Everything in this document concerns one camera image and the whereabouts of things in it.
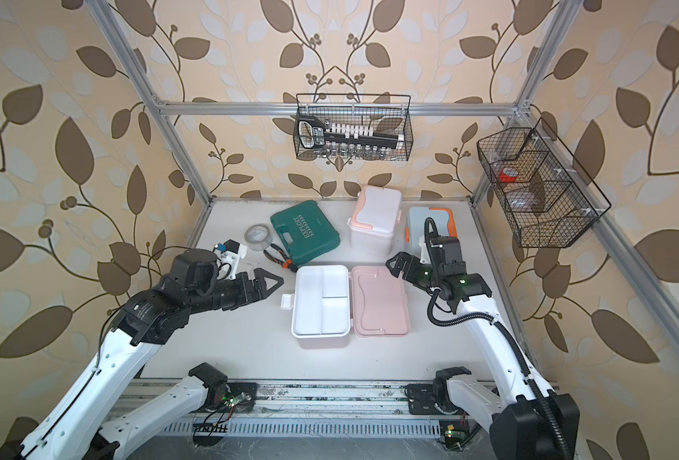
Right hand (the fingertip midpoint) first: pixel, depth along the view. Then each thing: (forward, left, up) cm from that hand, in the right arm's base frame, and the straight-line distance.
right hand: (398, 269), depth 79 cm
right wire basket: (+9, -39, +16) cm, 43 cm away
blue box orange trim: (+17, -9, -3) cm, 19 cm away
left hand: (-9, +33, +11) cm, 35 cm away
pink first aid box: (-6, +6, -9) cm, 12 cm away
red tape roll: (+20, -33, +16) cm, 41 cm away
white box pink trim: (+22, +4, -3) cm, 23 cm away
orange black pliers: (+14, +36, -16) cm, 41 cm away
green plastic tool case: (+25, +30, -12) cm, 41 cm away
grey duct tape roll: (+26, +48, -16) cm, 57 cm away
